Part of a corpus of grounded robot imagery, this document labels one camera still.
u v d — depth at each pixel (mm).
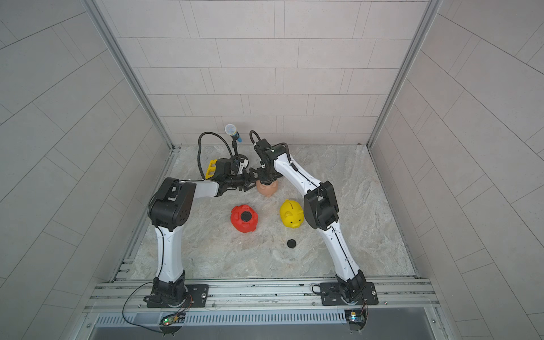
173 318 635
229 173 859
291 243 830
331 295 707
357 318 678
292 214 815
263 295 724
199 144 807
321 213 588
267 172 832
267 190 913
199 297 708
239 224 803
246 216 810
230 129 911
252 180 871
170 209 551
